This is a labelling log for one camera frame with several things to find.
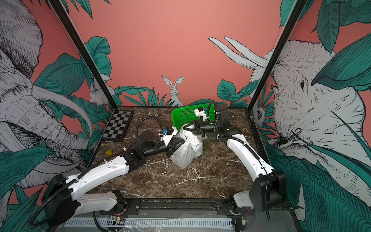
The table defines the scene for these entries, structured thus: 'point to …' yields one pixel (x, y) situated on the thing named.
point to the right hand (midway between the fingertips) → (183, 127)
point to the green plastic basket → (186, 114)
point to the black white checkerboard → (118, 125)
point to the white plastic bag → (191, 149)
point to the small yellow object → (109, 152)
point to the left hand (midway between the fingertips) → (184, 139)
